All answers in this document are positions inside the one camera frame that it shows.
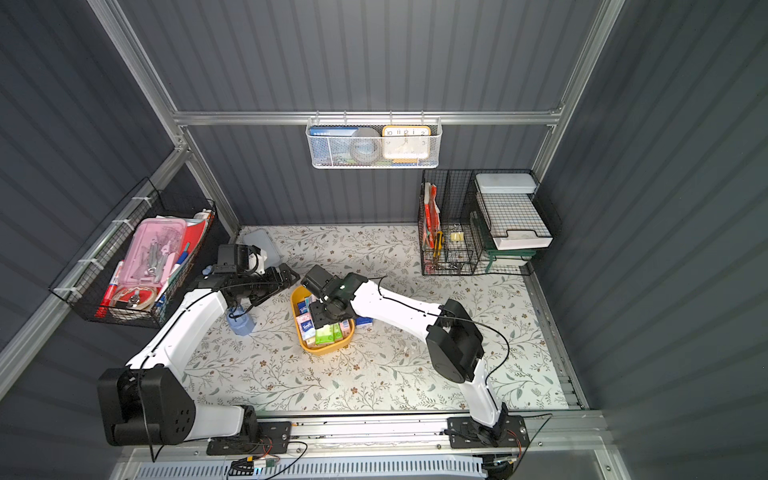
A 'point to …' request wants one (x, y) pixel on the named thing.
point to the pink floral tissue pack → (346, 328)
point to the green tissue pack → (325, 334)
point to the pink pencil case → (152, 253)
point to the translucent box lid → (262, 240)
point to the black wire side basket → (91, 281)
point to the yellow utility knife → (438, 244)
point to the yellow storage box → (300, 302)
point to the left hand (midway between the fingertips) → (288, 283)
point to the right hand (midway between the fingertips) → (327, 312)
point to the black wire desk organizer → (480, 222)
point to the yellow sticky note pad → (457, 236)
